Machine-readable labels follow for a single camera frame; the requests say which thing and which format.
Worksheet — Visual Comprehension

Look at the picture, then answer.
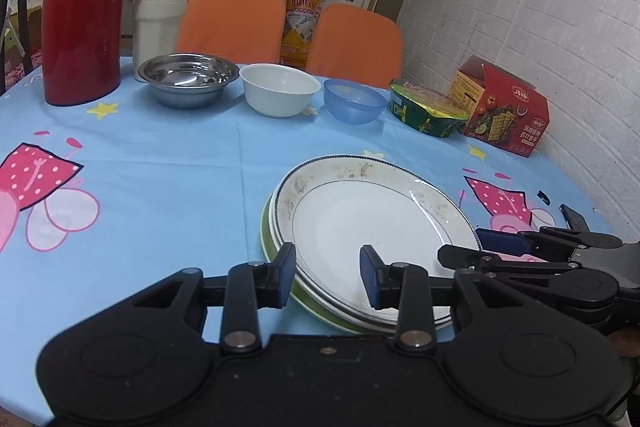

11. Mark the green oval plate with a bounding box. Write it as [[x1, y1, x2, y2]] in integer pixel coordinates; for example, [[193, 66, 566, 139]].
[[259, 198, 394, 336]]

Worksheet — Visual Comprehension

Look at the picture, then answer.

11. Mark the blue cartoon tablecloth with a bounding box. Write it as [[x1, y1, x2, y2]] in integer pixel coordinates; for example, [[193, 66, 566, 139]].
[[1, 60, 606, 424]]

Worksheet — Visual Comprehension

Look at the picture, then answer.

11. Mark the red thermos jug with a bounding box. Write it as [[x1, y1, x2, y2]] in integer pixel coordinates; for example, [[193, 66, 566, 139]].
[[41, 0, 124, 106]]

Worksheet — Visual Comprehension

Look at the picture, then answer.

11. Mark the large white floral plate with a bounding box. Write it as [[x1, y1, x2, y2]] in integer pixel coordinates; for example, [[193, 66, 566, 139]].
[[271, 182, 452, 329]]

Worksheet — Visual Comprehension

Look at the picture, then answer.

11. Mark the red cracker box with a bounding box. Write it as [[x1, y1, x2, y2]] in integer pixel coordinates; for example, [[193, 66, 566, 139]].
[[448, 55, 550, 157]]

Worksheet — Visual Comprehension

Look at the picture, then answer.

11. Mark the small white rimmed plate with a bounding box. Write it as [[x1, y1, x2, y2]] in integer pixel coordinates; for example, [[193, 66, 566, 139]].
[[270, 155, 480, 327]]

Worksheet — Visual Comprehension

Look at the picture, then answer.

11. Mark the white tumbler cup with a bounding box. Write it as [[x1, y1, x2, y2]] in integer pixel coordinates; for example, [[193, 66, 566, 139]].
[[132, 0, 188, 81]]

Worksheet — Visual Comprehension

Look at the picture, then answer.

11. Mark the yellow snack bag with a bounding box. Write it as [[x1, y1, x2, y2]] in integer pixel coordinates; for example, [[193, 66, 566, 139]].
[[280, 0, 326, 69]]

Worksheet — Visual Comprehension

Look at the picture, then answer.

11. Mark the orange chair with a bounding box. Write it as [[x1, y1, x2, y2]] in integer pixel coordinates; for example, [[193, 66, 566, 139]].
[[305, 3, 402, 89], [175, 0, 286, 64]]

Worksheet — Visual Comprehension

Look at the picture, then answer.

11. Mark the stainless steel bowl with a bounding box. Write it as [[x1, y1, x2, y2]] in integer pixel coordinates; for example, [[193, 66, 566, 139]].
[[137, 53, 240, 109]]

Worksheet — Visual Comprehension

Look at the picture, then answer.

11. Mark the right orange chair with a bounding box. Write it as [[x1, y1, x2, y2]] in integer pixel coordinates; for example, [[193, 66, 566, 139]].
[[305, 3, 402, 89]]

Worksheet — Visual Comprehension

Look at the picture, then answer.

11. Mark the blue plastic bowl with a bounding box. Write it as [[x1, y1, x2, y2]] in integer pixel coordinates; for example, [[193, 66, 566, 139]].
[[323, 79, 387, 126]]

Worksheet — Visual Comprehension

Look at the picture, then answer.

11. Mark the white ceramic bowl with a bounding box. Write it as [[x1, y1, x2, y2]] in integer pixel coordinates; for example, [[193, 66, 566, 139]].
[[240, 64, 322, 118]]

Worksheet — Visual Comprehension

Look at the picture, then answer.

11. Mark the green instant noodle bowl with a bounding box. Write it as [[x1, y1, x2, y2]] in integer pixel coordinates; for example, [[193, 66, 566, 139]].
[[390, 79, 470, 138]]

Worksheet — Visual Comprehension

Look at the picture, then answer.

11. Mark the left orange chair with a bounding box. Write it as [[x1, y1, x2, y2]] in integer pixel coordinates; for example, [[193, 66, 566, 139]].
[[175, 0, 286, 64]]

